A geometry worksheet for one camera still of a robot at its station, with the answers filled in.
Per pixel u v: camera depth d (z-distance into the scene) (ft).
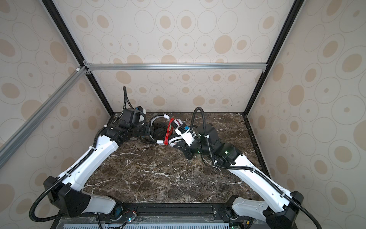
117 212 2.18
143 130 2.18
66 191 1.25
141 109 2.25
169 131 2.34
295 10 2.26
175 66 2.85
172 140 2.22
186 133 1.82
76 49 2.69
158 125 3.27
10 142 1.71
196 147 1.83
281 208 1.25
